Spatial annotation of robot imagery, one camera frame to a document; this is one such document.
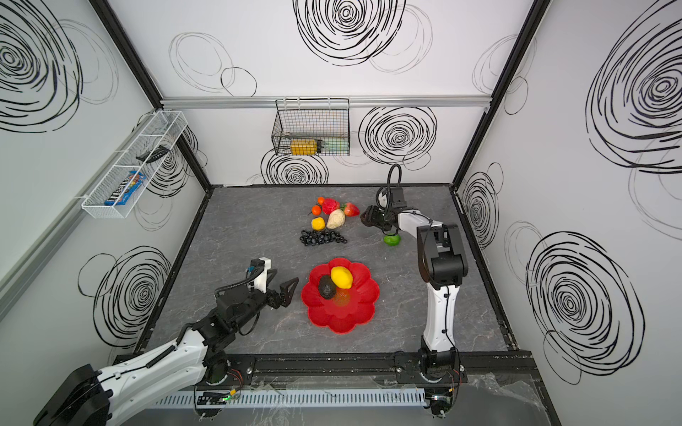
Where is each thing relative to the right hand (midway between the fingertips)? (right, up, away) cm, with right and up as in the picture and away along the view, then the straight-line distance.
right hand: (370, 216), depth 103 cm
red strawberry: (-7, +2, +5) cm, 9 cm away
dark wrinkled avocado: (-16, -22, -18) cm, 33 cm away
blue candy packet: (-68, +10, -31) cm, 75 cm away
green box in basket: (-13, +24, -15) cm, 31 cm away
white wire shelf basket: (-74, +31, -10) cm, 81 cm away
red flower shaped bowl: (-9, -29, -17) cm, 35 cm away
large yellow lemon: (-11, -20, -16) cm, 27 cm away
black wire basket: (-22, +34, -4) cm, 41 cm away
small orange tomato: (-22, +3, +6) cm, 23 cm away
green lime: (+8, -9, -5) cm, 12 cm away
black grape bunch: (-19, -8, -5) cm, 21 cm away
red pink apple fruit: (-16, +5, +4) cm, 17 cm away
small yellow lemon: (-21, -3, 0) cm, 21 cm away
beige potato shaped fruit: (-13, -1, -1) cm, 14 cm away
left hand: (-28, -18, -23) cm, 40 cm away
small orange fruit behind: (-20, +7, +9) cm, 23 cm away
